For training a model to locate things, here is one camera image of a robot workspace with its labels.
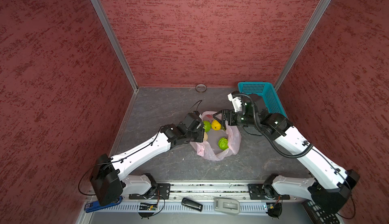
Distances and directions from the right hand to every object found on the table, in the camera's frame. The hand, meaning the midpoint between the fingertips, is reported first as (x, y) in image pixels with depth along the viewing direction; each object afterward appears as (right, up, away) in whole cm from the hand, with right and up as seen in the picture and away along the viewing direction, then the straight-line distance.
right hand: (219, 119), depth 68 cm
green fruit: (-5, -7, +24) cm, 25 cm away
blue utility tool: (-59, -40, 0) cm, 71 cm away
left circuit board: (-36, -44, +4) cm, 57 cm away
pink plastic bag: (-4, -16, +8) cm, 19 cm away
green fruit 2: (+4, -16, +17) cm, 24 cm away
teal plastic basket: (+43, +9, +38) cm, 58 cm away
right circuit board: (+26, -44, +2) cm, 51 cm away
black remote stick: (-13, -40, +1) cm, 42 cm away
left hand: (-8, -11, +9) cm, 16 cm away
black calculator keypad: (+45, -44, -1) cm, 62 cm away
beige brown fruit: (-6, -13, +21) cm, 26 cm away
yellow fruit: (+1, -7, +25) cm, 26 cm away
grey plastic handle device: (+3, -40, 0) cm, 40 cm away
